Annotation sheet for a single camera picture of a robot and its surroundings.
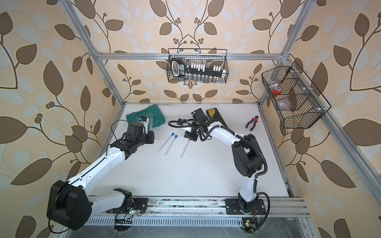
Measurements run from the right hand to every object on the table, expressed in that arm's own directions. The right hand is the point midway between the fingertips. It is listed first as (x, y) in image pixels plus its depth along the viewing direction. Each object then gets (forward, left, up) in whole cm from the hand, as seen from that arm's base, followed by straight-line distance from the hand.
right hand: (187, 133), depth 91 cm
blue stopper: (+6, +11, -9) cm, 15 cm away
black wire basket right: (0, -58, +23) cm, 62 cm away
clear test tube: (-4, +17, -10) cm, 20 cm away
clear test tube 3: (-5, +2, -10) cm, 12 cm away
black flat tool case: (+23, -20, -8) cm, 31 cm away
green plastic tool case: (+24, +26, -5) cm, 36 cm away
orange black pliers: (+16, -50, -9) cm, 53 cm away
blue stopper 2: (+4, +9, -10) cm, 14 cm away
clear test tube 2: (-4, +12, -9) cm, 15 cm away
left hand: (-2, +21, +7) cm, 22 cm away
